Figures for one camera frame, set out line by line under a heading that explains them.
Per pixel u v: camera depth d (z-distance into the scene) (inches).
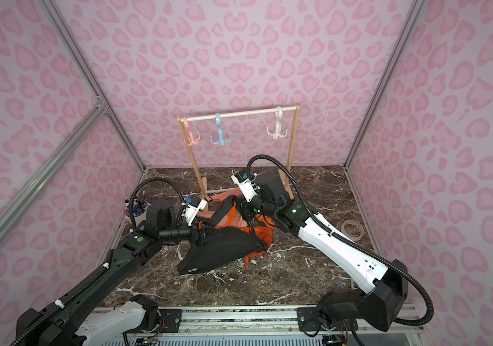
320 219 18.9
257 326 28.5
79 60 31.1
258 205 23.4
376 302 14.7
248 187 23.9
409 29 28.5
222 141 32.1
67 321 15.7
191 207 25.8
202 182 41.5
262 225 39.7
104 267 18.7
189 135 31.0
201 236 25.2
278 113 30.2
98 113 34.4
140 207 34.9
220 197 40.7
